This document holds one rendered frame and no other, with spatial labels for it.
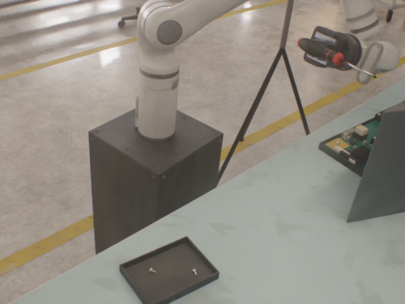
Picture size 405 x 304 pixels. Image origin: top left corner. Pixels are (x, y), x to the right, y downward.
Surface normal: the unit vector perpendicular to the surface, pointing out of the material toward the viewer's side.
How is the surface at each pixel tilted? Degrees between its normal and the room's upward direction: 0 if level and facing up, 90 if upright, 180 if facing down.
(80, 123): 0
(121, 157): 90
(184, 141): 0
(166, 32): 87
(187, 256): 0
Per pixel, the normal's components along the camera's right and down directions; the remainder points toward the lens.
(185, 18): 0.34, 0.43
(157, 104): 0.04, 0.57
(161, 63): 0.15, -0.61
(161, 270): 0.07, -0.82
